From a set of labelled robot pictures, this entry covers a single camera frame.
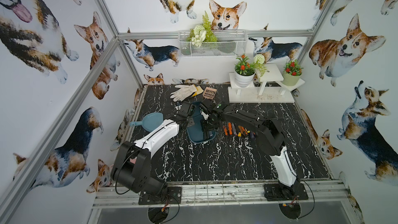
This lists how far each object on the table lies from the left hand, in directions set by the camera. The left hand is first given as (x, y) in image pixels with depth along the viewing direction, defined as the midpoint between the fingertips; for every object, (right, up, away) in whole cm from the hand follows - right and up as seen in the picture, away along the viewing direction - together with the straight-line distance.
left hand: (188, 116), depth 90 cm
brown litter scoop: (+12, +15, +27) cm, 33 cm away
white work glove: (-6, +16, +26) cm, 31 cm away
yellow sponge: (+5, +17, +27) cm, 32 cm away
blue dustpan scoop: (-26, -5, +11) cm, 29 cm away
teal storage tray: (+4, -10, +3) cm, 11 cm away
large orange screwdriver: (+25, -8, +5) cm, 27 cm away
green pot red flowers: (+62, +25, +3) cm, 67 cm away
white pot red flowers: (+32, +26, -2) cm, 41 cm away
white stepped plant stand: (+59, +20, +31) cm, 70 cm away
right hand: (+8, -8, -1) cm, 11 cm away
